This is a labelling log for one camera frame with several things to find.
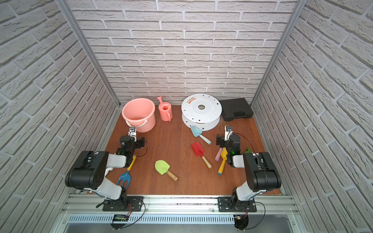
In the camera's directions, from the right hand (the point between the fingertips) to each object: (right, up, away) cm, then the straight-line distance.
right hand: (226, 134), depth 95 cm
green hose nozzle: (+14, -11, -2) cm, 18 cm away
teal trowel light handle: (-19, 0, +8) cm, 21 cm away
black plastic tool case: (+9, +18, +18) cm, 27 cm away
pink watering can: (-42, +17, +6) cm, 46 cm away
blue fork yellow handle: (-62, -24, -12) cm, 68 cm away
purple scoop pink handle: (-7, -14, -7) cm, 17 cm away
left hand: (-64, 0, -1) cm, 64 cm away
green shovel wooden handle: (-41, -20, -8) cm, 47 cm away
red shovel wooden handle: (-19, -11, -1) cm, 22 cm away
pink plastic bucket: (-64, +15, +15) cm, 67 cm away
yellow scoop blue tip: (-3, -14, -4) cm, 15 cm away
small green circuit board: (-60, -40, -23) cm, 76 cm away
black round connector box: (+1, -42, -25) cm, 48 cm away
